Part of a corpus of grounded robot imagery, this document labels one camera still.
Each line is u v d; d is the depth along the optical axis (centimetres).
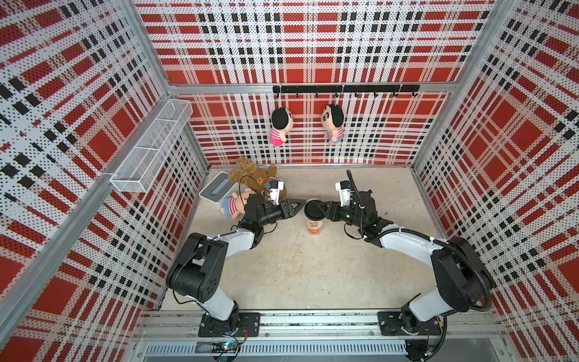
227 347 70
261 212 72
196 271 46
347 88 89
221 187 107
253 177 107
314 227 86
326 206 81
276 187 80
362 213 66
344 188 77
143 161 81
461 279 44
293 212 77
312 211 82
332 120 91
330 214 77
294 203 87
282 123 95
